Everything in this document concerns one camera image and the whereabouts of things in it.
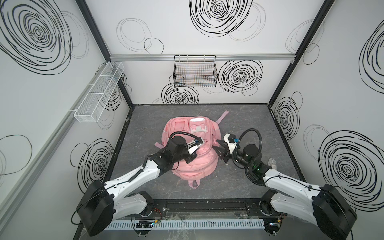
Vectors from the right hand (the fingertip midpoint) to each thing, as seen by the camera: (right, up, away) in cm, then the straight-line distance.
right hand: (214, 145), depth 75 cm
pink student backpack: (-5, -10, +2) cm, 12 cm away
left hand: (-8, -1, +4) cm, 9 cm away
